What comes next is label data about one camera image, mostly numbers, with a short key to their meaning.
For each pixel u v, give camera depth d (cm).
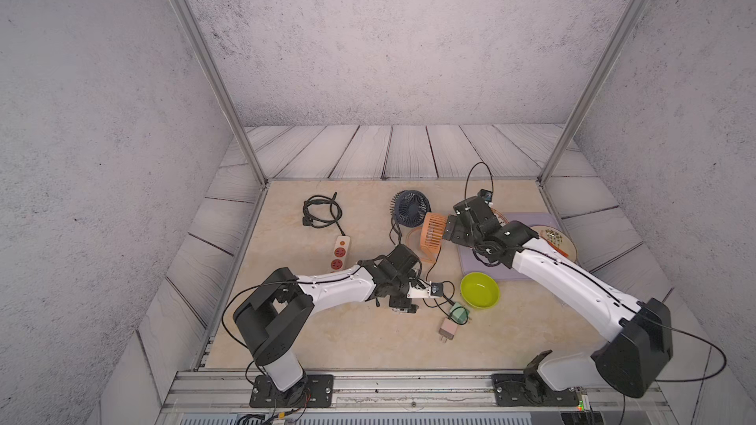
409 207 102
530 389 65
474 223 60
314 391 73
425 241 91
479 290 91
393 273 68
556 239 101
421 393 75
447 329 81
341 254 96
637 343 39
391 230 105
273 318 45
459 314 85
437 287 72
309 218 105
